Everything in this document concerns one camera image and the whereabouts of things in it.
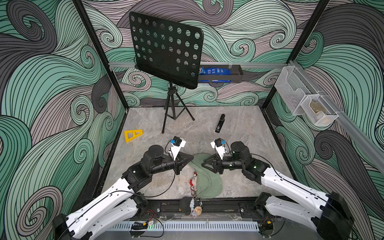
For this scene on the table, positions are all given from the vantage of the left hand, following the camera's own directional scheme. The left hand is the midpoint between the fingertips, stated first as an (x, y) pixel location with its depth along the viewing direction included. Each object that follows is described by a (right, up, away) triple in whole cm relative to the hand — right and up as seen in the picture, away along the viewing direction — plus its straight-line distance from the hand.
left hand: (193, 155), depth 65 cm
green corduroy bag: (+9, -18, +13) cm, 24 cm away
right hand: (+5, -5, +7) cm, 10 cm away
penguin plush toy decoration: (+2, -25, +5) cm, 25 cm away
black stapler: (+22, +14, +42) cm, 50 cm away
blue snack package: (+14, +46, +28) cm, 56 cm away
